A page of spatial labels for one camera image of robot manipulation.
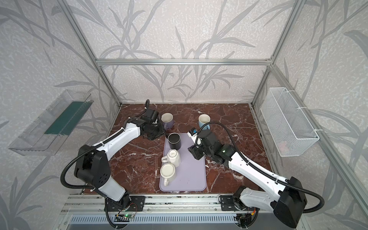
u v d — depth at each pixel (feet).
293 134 1.97
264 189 1.46
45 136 2.10
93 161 1.66
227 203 2.38
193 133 2.18
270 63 3.07
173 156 2.63
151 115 2.30
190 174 2.71
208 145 1.94
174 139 2.92
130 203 2.37
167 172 2.53
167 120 3.25
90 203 2.46
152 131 2.41
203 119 3.43
